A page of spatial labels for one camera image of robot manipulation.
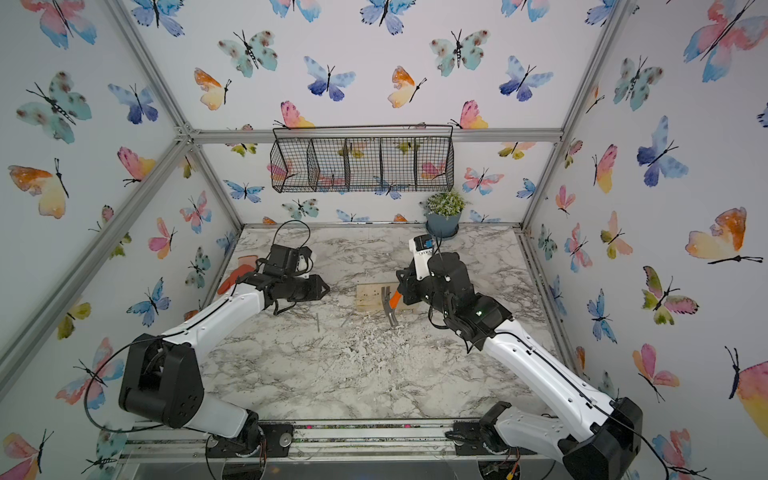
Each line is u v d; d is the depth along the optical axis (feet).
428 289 1.97
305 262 2.38
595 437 1.23
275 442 2.39
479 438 2.39
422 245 1.98
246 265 3.55
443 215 3.52
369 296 3.15
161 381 1.41
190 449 2.41
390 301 2.62
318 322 3.12
